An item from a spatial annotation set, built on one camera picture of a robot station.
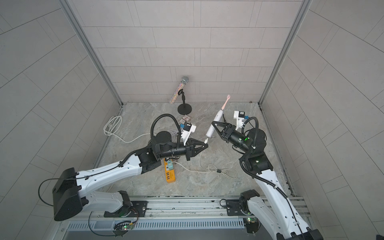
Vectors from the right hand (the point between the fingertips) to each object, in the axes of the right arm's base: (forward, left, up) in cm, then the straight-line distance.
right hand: (211, 127), depth 63 cm
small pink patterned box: (+31, +15, -30) cm, 45 cm away
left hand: (-7, +2, -5) cm, 9 cm away
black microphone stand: (+41, +16, -30) cm, 53 cm away
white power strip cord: (+30, +66, -31) cm, 79 cm away
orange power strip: (-8, +22, -29) cm, 38 cm away
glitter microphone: (+41, +13, -5) cm, 43 cm away
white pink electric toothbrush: (-2, +1, -1) cm, 2 cm away
